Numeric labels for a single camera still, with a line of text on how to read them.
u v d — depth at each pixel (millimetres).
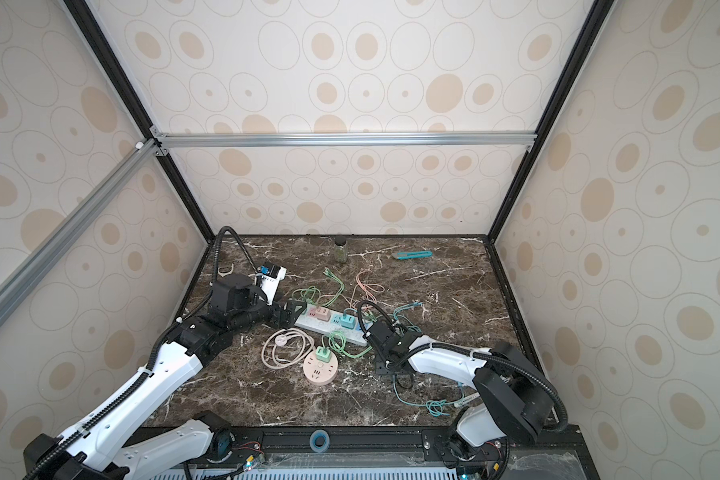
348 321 894
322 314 899
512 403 432
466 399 807
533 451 729
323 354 814
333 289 1039
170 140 899
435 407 763
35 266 572
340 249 1075
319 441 742
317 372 833
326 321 921
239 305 570
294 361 868
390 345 673
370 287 1029
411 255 1129
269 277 646
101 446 392
